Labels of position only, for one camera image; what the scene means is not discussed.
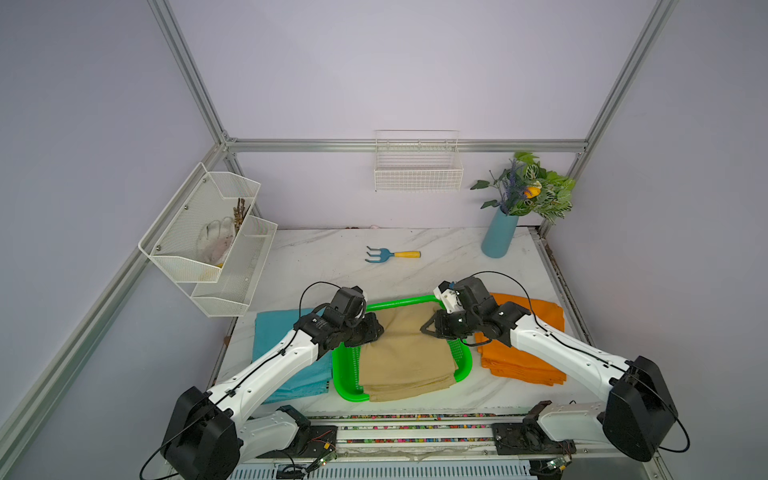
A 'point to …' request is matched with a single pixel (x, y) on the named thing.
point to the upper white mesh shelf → (194, 235)
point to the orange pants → (499, 358)
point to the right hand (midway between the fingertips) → (428, 332)
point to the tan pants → (405, 360)
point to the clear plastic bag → (215, 240)
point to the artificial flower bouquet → (525, 188)
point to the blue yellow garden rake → (385, 254)
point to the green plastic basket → (346, 359)
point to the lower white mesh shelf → (231, 294)
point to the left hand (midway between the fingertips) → (379, 332)
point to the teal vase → (499, 234)
